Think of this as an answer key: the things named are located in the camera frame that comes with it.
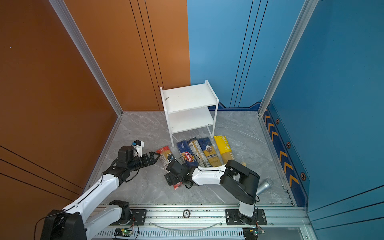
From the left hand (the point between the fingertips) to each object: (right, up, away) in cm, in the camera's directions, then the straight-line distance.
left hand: (155, 155), depth 85 cm
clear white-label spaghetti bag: (+22, +5, +14) cm, 26 cm away
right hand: (+9, -12, +1) cm, 15 cm away
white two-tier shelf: (+20, +26, -8) cm, 34 cm away
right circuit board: (+50, -35, -14) cm, 62 cm away
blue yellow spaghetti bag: (+32, 0, +10) cm, 34 cm away
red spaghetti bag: (+4, -1, +9) cm, 10 cm away
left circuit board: (-11, -34, -14) cm, 38 cm away
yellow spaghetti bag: (+43, 0, +9) cm, 44 cm away
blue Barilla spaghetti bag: (+18, 0, +7) cm, 20 cm away
